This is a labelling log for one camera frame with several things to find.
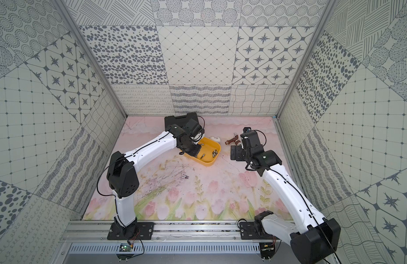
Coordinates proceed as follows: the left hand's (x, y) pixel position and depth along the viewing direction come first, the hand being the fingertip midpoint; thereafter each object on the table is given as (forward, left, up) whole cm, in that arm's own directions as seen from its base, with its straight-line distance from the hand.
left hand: (196, 149), depth 87 cm
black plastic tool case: (+31, +15, -10) cm, 36 cm away
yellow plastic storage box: (+6, -6, -14) cm, 16 cm away
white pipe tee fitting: (+15, -11, -11) cm, 22 cm away
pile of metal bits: (-10, +7, -13) cm, 18 cm away
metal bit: (+3, -2, -13) cm, 14 cm away
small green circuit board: (-43, +30, -16) cm, 54 cm away
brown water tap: (+15, -22, -11) cm, 29 cm away
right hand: (-5, -23, +6) cm, 25 cm away
